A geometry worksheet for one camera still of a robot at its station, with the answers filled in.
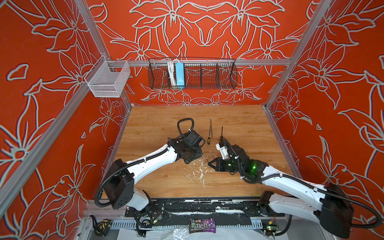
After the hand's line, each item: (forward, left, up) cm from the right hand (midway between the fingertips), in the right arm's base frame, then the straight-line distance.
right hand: (206, 164), depth 75 cm
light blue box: (+49, +14, +21) cm, 55 cm away
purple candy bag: (-24, +3, -11) cm, 27 cm away
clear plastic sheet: (-27, +16, -13) cm, 34 cm away
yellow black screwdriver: (+24, -14, -13) cm, 31 cm away
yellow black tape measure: (-25, +49, -9) cm, 56 cm away
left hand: (+7, +2, -1) cm, 7 cm away
